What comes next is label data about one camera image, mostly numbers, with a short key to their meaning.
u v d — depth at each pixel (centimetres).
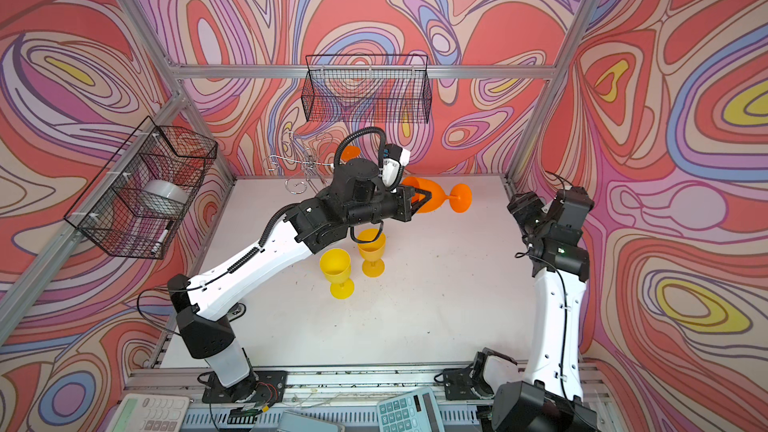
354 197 49
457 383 74
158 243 72
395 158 55
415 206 60
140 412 68
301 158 118
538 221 59
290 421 65
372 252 82
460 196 72
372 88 96
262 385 73
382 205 53
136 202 74
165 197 70
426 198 62
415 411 69
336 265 85
